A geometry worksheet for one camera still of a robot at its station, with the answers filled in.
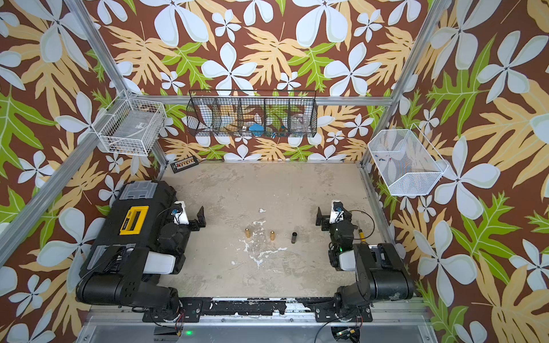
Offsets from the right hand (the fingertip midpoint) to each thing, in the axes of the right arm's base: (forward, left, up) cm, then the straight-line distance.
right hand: (330, 207), depth 90 cm
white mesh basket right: (+10, -30, +16) cm, 35 cm away
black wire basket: (+38, +35, +22) cm, 56 cm away
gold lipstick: (-10, +25, -7) cm, 27 cm away
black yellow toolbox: (-11, +77, +7) cm, 78 cm away
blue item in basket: (+29, +32, +19) cm, 47 cm away
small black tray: (+34, +75, -8) cm, 82 cm away
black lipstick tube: (-12, +16, -5) cm, 20 cm away
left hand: (0, +59, +2) cm, 59 cm away
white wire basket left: (+23, +83, +25) cm, 90 cm away
